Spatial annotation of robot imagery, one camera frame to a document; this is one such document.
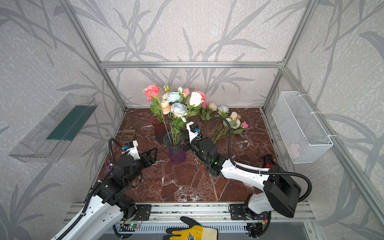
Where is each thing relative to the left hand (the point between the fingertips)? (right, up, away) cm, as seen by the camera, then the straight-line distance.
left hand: (156, 146), depth 76 cm
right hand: (+14, +11, -4) cm, 18 cm away
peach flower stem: (+6, +19, -5) cm, 21 cm away
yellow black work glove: (+20, -37, -9) cm, 43 cm away
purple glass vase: (+8, +3, +6) cm, 10 cm away
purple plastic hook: (-33, -16, +13) cm, 39 cm away
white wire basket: (+65, +5, -16) cm, 67 cm away
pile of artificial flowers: (+41, +10, +31) cm, 52 cm away
